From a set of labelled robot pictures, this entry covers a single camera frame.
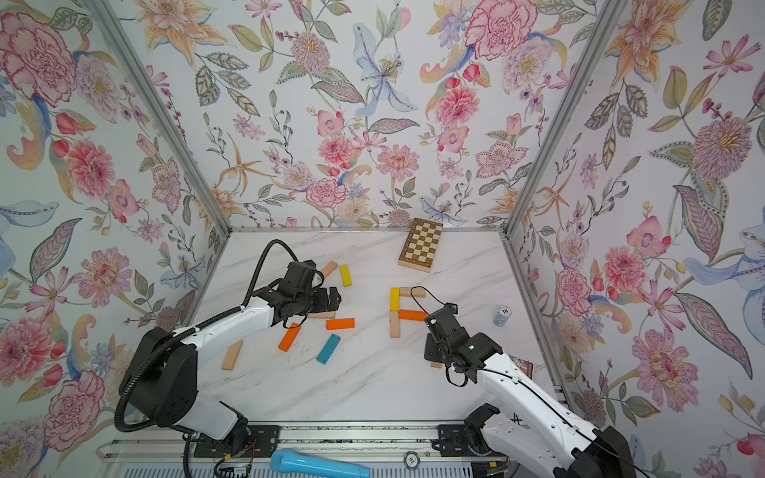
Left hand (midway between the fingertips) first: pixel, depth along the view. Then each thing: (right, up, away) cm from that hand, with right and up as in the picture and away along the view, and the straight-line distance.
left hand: (335, 298), depth 89 cm
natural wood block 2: (+18, -9, +6) cm, 21 cm away
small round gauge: (+21, -37, -17) cm, 46 cm away
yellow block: (+1, +6, +18) cm, 19 cm away
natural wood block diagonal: (+28, -16, -11) cm, 34 cm away
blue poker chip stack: (+51, -5, +1) cm, 51 cm away
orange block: (+26, -7, +9) cm, 28 cm away
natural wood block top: (+26, 0, +13) cm, 29 cm away
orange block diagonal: (-15, -13, +3) cm, 20 cm away
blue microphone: (-8, -35, -21) cm, 42 cm away
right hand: (+28, -11, -7) cm, 31 cm away
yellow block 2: (+19, -2, +12) cm, 22 cm away
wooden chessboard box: (+28, +15, +22) cm, 39 cm away
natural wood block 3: (-2, -3, -9) cm, 10 cm away
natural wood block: (-5, +8, +19) cm, 22 cm away
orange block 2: (0, -9, +6) cm, 11 cm away
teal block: (-2, -15, +1) cm, 16 cm away
